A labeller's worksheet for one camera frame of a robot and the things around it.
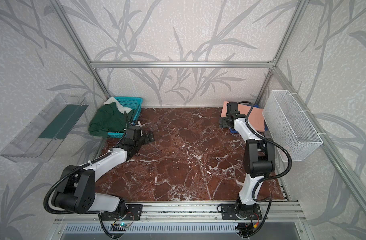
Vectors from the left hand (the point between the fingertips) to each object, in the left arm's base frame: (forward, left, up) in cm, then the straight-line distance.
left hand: (149, 129), depth 92 cm
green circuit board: (-48, +6, -11) cm, 49 cm away
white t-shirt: (+27, +30, -12) cm, 42 cm away
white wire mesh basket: (-13, -69, +24) cm, 74 cm away
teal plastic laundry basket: (+30, +21, -7) cm, 37 cm away
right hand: (+10, -52, +1) cm, 53 cm away
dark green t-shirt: (+13, +33, -7) cm, 37 cm away
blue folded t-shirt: (+7, -56, -10) cm, 57 cm away
